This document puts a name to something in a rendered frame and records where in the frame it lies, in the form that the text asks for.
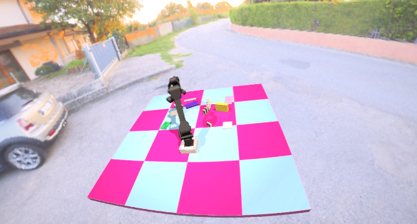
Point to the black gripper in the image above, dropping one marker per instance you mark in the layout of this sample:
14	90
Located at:
170	100

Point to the purple flat block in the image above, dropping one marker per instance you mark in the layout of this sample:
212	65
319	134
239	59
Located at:
191	104

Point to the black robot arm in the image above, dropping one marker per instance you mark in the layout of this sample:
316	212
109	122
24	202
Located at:
184	127

